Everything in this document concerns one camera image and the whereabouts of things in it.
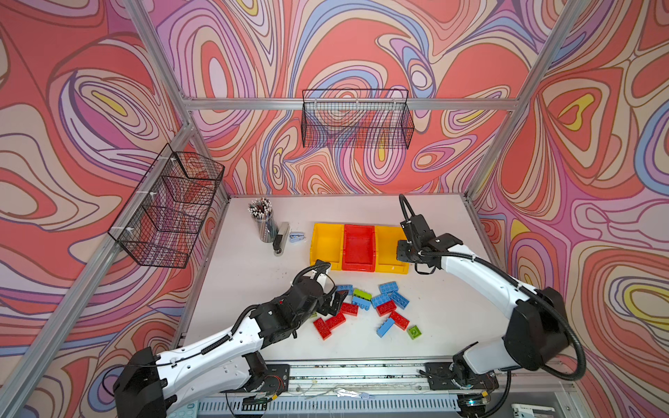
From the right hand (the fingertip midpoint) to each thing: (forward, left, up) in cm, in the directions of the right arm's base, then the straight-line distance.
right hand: (406, 256), depth 87 cm
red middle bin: (+11, +15, -10) cm, 21 cm away
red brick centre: (-14, +7, -11) cm, 19 cm away
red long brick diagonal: (-17, +25, -10) cm, 32 cm away
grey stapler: (+13, +45, -6) cm, 48 cm away
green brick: (-9, +15, -9) cm, 20 cm away
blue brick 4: (-12, +3, -9) cm, 15 cm away
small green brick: (-22, 0, -10) cm, 24 cm away
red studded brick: (-18, +4, -9) cm, 21 cm away
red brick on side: (-14, +20, -10) cm, 26 cm away
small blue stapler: (+16, +40, -9) cm, 44 cm away
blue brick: (-7, +21, -8) cm, 23 cm away
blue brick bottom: (-20, +9, -10) cm, 24 cm away
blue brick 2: (-12, +16, -9) cm, 22 cm away
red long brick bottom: (-20, +29, -10) cm, 37 cm away
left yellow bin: (+12, +27, -10) cm, 31 cm away
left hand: (-11, +25, +3) cm, 27 cm away
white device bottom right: (-42, -25, -9) cm, 50 cm away
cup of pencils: (+16, +50, +8) cm, 53 cm away
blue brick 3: (-6, +5, -10) cm, 13 cm away
